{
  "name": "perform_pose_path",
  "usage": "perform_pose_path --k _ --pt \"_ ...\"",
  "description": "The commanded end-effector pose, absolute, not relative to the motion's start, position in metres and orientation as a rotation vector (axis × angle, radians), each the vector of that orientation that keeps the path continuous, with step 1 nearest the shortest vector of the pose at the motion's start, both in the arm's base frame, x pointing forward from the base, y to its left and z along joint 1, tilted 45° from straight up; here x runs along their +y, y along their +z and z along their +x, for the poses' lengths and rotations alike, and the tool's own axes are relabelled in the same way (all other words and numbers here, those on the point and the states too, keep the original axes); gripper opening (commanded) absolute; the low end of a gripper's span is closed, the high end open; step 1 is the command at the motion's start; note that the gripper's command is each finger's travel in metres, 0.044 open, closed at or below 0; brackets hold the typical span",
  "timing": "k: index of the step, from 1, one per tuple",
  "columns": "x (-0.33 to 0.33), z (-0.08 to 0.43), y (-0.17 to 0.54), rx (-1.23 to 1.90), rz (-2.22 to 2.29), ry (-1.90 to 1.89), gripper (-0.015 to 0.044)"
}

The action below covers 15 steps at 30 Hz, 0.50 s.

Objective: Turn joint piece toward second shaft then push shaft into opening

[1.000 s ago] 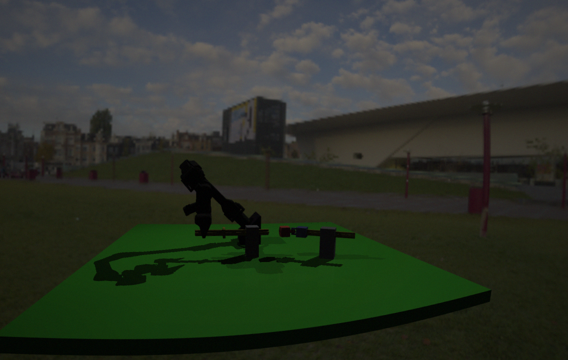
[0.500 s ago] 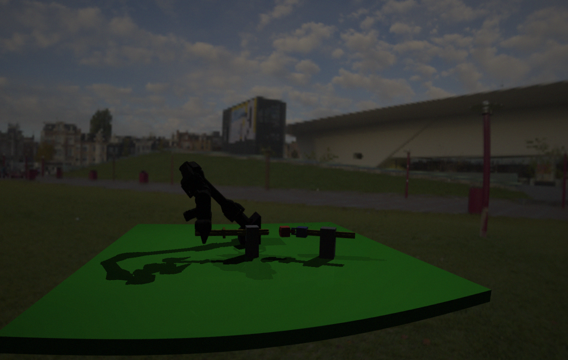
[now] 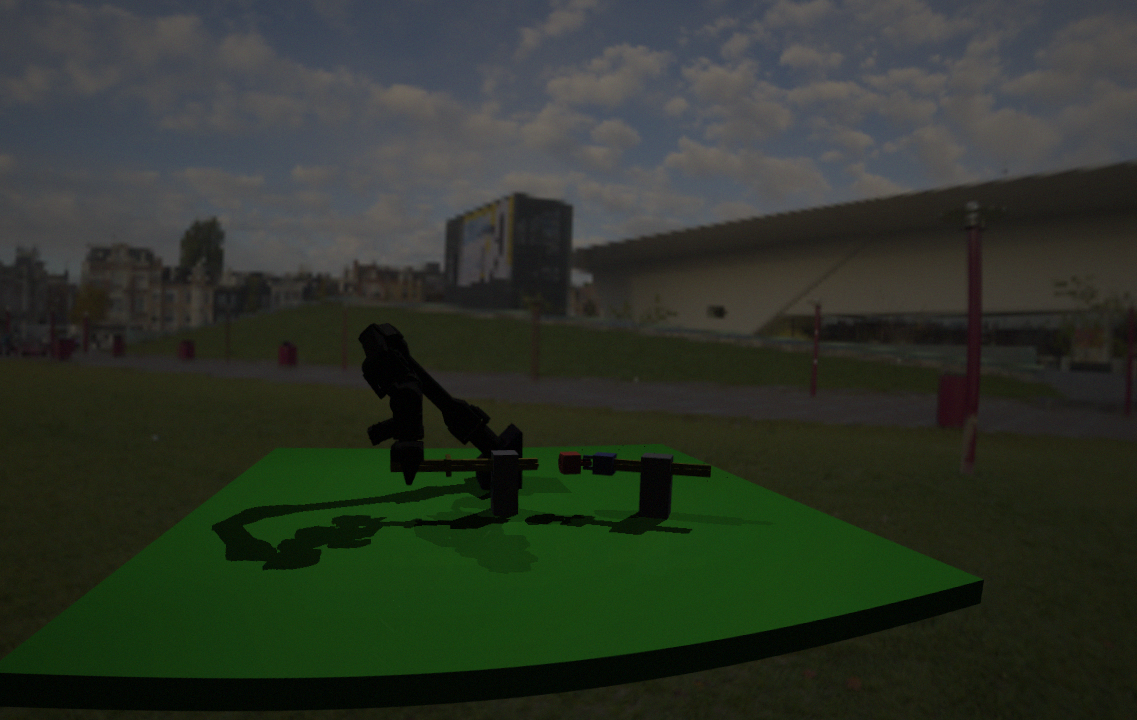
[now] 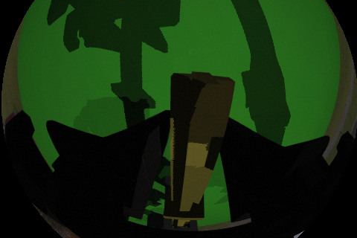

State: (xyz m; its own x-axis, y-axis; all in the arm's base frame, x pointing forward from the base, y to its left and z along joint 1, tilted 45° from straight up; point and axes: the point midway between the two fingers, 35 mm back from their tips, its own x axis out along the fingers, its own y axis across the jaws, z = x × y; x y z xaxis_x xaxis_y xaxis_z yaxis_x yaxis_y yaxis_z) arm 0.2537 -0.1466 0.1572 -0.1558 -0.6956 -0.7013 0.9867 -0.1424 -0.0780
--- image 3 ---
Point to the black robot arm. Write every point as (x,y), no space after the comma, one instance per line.
(389,365)

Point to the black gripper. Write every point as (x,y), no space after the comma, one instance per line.
(408,451)

